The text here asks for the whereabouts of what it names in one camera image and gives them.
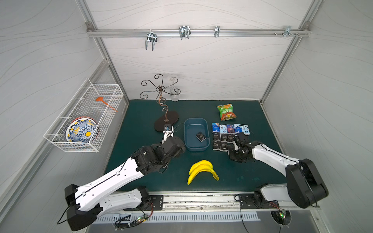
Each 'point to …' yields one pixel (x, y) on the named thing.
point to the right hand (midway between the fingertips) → (231, 156)
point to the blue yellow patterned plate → (82, 129)
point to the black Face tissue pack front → (224, 146)
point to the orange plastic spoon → (100, 99)
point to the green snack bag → (226, 112)
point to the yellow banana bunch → (203, 165)
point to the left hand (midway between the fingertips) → (175, 144)
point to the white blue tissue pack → (245, 129)
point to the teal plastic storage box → (193, 126)
